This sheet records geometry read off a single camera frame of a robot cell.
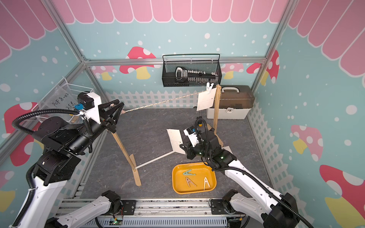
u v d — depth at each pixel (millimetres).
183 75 882
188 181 826
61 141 360
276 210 388
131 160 971
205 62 895
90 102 376
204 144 534
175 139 730
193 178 835
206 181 816
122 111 514
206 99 708
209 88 648
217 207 736
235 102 1065
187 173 851
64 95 691
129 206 743
